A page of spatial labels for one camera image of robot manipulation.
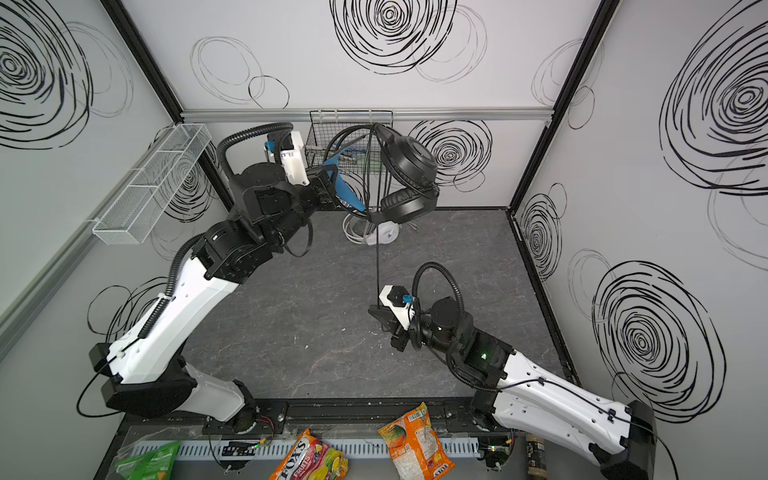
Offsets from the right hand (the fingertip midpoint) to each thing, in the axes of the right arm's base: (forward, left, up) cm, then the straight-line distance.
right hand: (369, 311), depth 63 cm
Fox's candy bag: (-24, +14, -23) cm, 36 cm away
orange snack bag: (-22, -10, -23) cm, 33 cm away
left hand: (+17, +5, +25) cm, 31 cm away
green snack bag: (-26, +47, -23) cm, 59 cm away
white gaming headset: (+45, +8, -25) cm, 52 cm away
